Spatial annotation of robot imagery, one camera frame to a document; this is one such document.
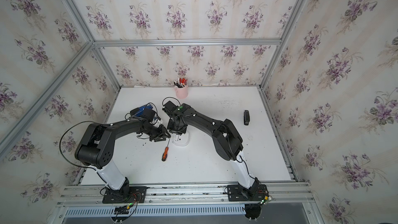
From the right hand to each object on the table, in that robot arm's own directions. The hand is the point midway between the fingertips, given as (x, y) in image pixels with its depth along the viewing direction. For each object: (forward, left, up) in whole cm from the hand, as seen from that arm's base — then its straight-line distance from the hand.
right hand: (173, 133), depth 87 cm
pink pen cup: (+34, -2, -3) cm, 34 cm away
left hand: (0, +3, -5) cm, 6 cm away
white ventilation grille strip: (-34, -21, -8) cm, 41 cm away
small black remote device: (+14, -46, -4) cm, 48 cm away
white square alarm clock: (-2, -5, -4) cm, 7 cm away
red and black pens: (+39, -1, +2) cm, 39 cm away
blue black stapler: (+17, +28, -3) cm, 33 cm away
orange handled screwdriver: (-10, +4, -6) cm, 12 cm away
